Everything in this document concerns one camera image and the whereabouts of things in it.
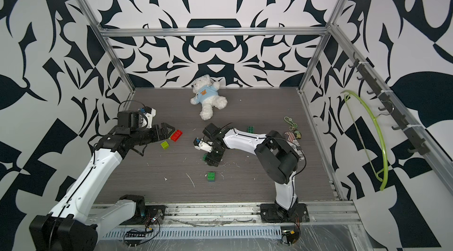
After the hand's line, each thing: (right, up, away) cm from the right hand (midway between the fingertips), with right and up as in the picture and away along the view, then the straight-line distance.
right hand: (212, 153), depth 90 cm
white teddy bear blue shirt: (-5, +31, +18) cm, 36 cm away
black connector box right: (+34, -29, -18) cm, 48 cm away
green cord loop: (+44, +15, +15) cm, 49 cm away
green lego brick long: (-4, -2, 0) cm, 5 cm away
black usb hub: (-30, -29, -17) cm, 45 cm away
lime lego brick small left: (-25, +3, +3) cm, 26 cm away
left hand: (-20, +14, -11) cm, 27 cm away
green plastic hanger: (+58, +2, -33) cm, 67 cm away
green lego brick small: (0, -8, -9) cm, 12 cm away
